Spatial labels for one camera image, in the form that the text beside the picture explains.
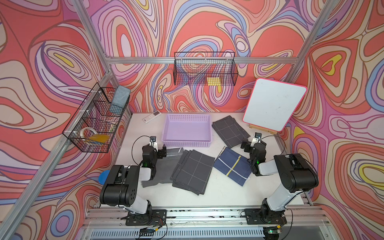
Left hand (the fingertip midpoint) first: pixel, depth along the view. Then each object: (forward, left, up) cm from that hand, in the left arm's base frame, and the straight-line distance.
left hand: (157, 144), depth 94 cm
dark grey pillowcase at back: (+15, -50, -5) cm, 53 cm away
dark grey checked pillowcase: (-16, -22, -6) cm, 28 cm away
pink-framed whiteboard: (+18, -72, +18) cm, 77 cm away
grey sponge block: (+13, +18, +27) cm, 34 cm away
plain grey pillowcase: (-12, -6, -6) cm, 15 cm away
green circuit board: (-45, 0, -9) cm, 46 cm away
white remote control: (+29, +10, -4) cm, 31 cm away
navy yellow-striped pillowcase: (-11, -48, -6) cm, 50 cm away
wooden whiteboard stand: (+13, -75, -2) cm, 76 cm away
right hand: (+3, -61, 0) cm, 61 cm away
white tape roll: (-11, +28, +26) cm, 40 cm away
